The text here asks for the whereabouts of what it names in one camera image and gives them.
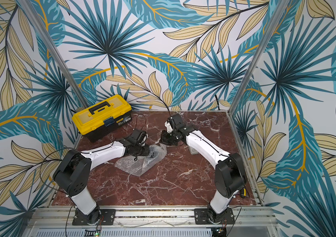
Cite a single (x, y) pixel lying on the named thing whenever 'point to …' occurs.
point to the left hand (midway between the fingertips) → (148, 153)
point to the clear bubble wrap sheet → (138, 165)
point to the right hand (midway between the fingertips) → (159, 140)
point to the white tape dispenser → (192, 151)
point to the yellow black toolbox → (96, 121)
